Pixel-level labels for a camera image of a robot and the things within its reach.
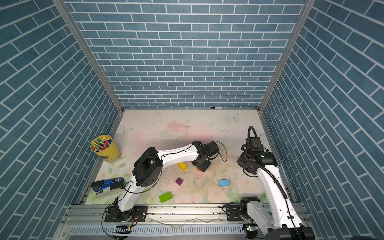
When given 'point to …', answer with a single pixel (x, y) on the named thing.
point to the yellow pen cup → (105, 147)
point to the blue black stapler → (102, 188)
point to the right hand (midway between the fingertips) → (243, 163)
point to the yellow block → (182, 166)
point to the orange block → (198, 169)
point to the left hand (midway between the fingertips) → (205, 168)
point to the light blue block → (225, 182)
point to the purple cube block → (179, 181)
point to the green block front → (165, 197)
